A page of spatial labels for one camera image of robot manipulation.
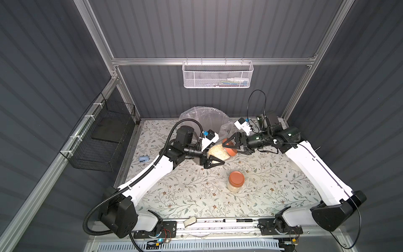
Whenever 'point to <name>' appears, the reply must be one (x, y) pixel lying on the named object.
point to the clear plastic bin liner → (210, 118)
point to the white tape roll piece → (190, 221)
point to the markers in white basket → (230, 82)
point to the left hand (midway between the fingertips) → (224, 158)
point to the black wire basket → (95, 143)
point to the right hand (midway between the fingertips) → (230, 147)
